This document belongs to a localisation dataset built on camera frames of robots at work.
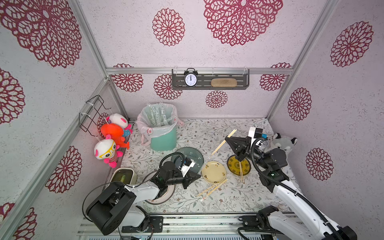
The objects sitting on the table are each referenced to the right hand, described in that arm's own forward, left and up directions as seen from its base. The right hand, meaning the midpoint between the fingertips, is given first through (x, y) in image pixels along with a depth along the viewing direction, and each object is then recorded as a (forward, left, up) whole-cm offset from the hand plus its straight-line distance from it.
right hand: (226, 139), depth 61 cm
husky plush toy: (+13, -35, -19) cm, 42 cm away
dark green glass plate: (+15, +16, -37) cm, 43 cm away
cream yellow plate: (+4, +1, -40) cm, 40 cm away
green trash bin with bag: (+23, +36, -16) cm, 46 cm away
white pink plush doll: (+28, +62, -17) cm, 70 cm away
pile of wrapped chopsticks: (-9, +6, -38) cm, 40 cm away
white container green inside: (-3, +53, -31) cm, 61 cm away
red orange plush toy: (+18, +61, -19) cm, 66 cm away
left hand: (-5, +11, -28) cm, 30 cm away
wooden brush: (+44, -3, -2) cm, 44 cm away
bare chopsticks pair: (+1, -14, -35) cm, 38 cm away
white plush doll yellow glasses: (+5, +60, -17) cm, 63 cm away
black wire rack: (+12, +67, -2) cm, 68 cm away
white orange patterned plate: (-15, +30, -36) cm, 49 cm away
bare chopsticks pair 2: (+1, +1, -3) cm, 3 cm away
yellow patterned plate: (+8, -11, -38) cm, 40 cm away
